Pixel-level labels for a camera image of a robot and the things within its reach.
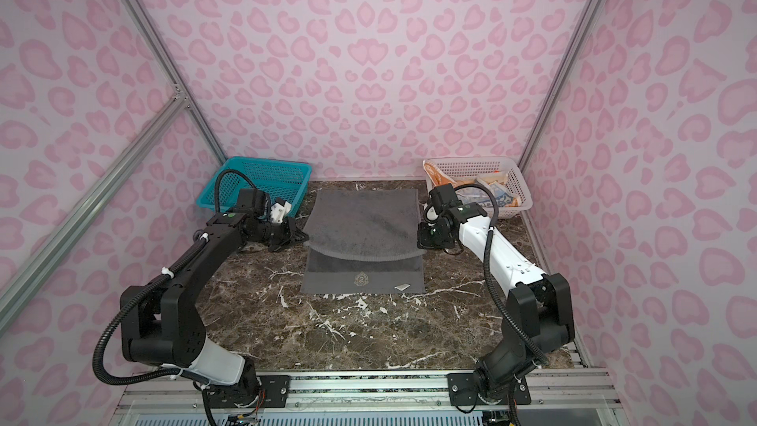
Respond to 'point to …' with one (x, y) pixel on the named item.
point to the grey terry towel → (363, 242)
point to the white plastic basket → (469, 167)
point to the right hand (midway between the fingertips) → (422, 240)
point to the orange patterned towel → (497, 181)
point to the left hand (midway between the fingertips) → (309, 233)
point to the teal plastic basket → (279, 177)
